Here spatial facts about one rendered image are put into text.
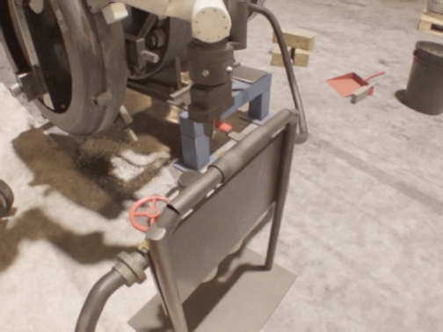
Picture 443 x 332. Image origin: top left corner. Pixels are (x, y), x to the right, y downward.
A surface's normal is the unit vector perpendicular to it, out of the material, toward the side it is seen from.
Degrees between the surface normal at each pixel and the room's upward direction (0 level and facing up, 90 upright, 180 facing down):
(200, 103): 90
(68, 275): 0
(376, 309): 0
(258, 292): 0
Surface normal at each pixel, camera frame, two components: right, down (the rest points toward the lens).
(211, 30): 0.07, 0.64
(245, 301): -0.01, -0.77
